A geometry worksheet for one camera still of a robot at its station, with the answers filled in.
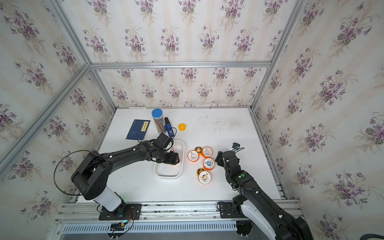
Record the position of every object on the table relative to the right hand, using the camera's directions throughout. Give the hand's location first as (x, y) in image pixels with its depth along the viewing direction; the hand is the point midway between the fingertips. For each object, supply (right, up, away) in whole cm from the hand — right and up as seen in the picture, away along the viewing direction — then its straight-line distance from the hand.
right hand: (225, 154), depth 85 cm
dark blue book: (-58, +13, +20) cm, 63 cm away
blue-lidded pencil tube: (-41, +23, +6) cm, 47 cm away
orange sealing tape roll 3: (-12, -13, -2) cm, 18 cm away
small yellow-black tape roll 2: (-15, -10, +1) cm, 18 cm away
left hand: (-29, -5, +2) cm, 29 cm away
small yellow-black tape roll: (-15, +1, +11) cm, 18 cm away
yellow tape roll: (-27, +15, +22) cm, 38 cm away
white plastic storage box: (-35, -10, -1) cm, 36 cm away
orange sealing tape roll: (-18, -3, +7) cm, 20 cm away
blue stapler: (-36, +15, +22) cm, 45 cm away
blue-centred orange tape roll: (-9, -6, +2) cm, 11 cm away
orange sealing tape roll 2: (-10, 0, +7) cm, 12 cm away
